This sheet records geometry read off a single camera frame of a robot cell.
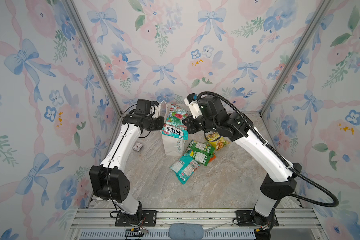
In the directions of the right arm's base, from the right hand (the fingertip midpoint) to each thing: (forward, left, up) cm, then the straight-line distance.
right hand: (183, 120), depth 65 cm
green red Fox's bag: (0, +5, -4) cm, 6 cm away
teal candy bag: (-6, -1, -35) cm, 35 cm away
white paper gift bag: (+3, +6, -27) cm, 28 cm away
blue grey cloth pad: (-37, -2, -35) cm, 51 cm away
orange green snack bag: (+2, -19, -37) cm, 42 cm away
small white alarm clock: (+8, +30, -35) cm, 47 cm away
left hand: (+10, +10, -12) cm, 19 cm away
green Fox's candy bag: (+3, -12, -33) cm, 36 cm away
